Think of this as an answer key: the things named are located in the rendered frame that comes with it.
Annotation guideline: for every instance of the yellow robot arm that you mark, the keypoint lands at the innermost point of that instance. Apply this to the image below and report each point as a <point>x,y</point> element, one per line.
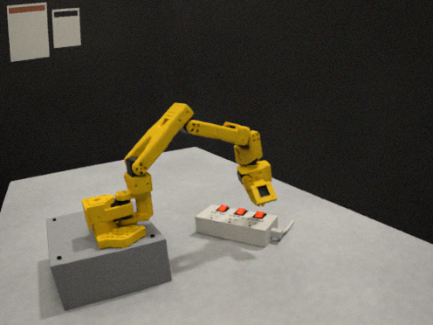
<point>106,211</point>

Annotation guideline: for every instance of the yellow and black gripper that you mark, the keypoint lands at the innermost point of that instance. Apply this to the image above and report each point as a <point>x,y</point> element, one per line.
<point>256,179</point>

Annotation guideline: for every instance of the white power strip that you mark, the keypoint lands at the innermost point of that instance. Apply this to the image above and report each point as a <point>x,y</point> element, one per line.
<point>254,228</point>

